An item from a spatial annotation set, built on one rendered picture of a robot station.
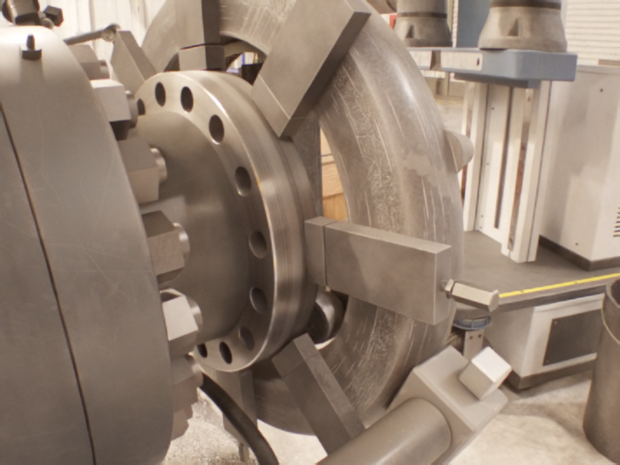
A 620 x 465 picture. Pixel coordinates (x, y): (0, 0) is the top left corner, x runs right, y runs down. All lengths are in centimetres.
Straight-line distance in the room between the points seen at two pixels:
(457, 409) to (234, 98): 45
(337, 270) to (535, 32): 71
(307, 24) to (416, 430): 45
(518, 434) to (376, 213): 89
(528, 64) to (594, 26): 838
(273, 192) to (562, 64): 75
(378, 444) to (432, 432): 7
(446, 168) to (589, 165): 90
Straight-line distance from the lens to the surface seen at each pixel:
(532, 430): 137
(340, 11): 54
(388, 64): 56
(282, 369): 75
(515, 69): 109
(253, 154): 59
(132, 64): 96
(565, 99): 150
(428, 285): 50
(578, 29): 960
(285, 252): 60
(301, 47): 58
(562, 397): 151
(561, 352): 142
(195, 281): 61
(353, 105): 56
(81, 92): 49
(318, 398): 71
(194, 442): 126
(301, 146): 79
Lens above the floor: 85
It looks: 20 degrees down
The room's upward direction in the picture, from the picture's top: straight up
